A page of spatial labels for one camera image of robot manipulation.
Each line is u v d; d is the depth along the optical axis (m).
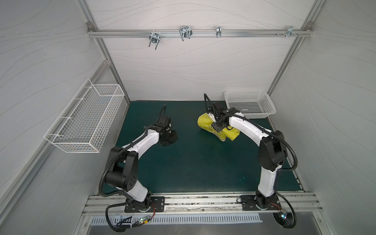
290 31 0.76
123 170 0.44
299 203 0.75
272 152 0.49
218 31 0.78
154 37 0.78
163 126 0.72
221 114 0.67
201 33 0.78
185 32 0.77
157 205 0.73
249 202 0.73
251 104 1.11
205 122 0.95
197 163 0.90
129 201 0.60
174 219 0.70
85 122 0.69
